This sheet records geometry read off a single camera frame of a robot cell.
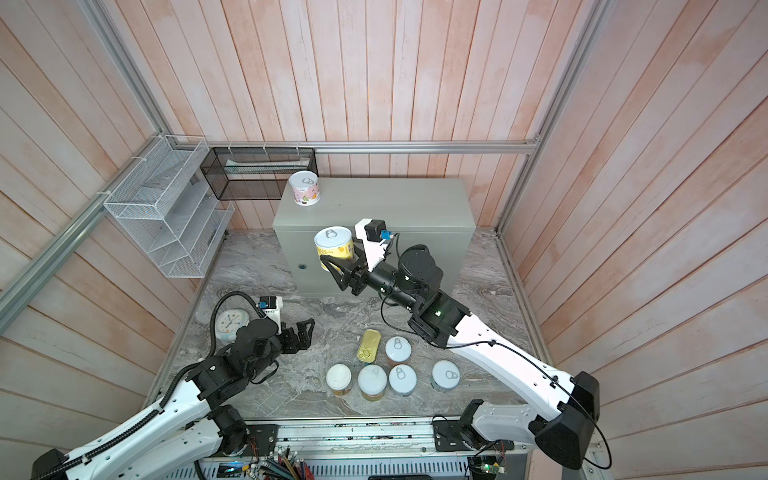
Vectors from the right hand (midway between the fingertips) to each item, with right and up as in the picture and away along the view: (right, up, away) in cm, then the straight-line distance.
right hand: (333, 250), depth 59 cm
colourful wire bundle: (-10, -44, +1) cm, 45 cm away
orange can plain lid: (+8, -33, +17) cm, 38 cm away
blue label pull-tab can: (+16, -34, +19) cm, 42 cm away
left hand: (-12, -20, +19) cm, 30 cm away
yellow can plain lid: (-1, -33, +18) cm, 38 cm away
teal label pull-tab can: (+27, -33, +19) cm, 47 cm away
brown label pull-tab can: (+15, -28, +25) cm, 40 cm away
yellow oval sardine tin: (+6, -27, +27) cm, 39 cm away
